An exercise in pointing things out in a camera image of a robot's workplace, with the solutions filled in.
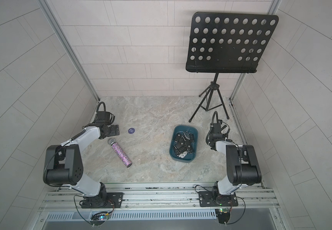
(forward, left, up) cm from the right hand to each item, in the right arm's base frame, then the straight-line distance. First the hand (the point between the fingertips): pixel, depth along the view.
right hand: (219, 132), depth 96 cm
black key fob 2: (-12, +28, +2) cm, 30 cm away
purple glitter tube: (-12, +63, +4) cm, 65 cm away
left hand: (+4, +72, +6) cm, 72 cm away
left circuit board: (-43, +68, +2) cm, 81 cm away
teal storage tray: (-16, +22, 0) cm, 28 cm away
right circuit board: (-44, +9, -4) cm, 46 cm away
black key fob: (-4, +19, +2) cm, 20 cm away
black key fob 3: (-7, +27, +3) cm, 28 cm away
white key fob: (-14, +27, 0) cm, 30 cm away
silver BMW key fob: (-3, +23, +3) cm, 24 cm away
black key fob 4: (-12, +22, +2) cm, 25 cm away
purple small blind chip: (+6, +60, +1) cm, 60 cm away
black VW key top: (-1, +28, +2) cm, 28 cm away
